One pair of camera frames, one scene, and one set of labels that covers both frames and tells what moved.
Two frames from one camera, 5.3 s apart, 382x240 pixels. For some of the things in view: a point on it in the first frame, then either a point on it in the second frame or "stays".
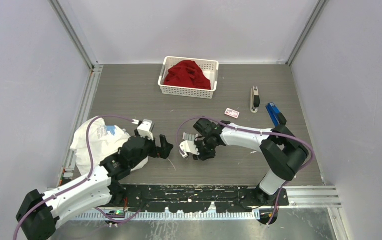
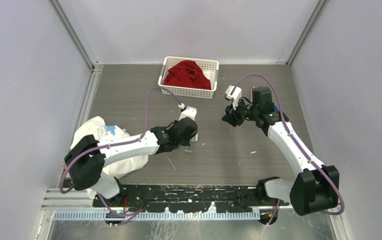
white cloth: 105,142 stays
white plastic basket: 188,77 stays
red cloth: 187,74 stays
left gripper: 162,152 → 186,142
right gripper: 202,156 → 234,121
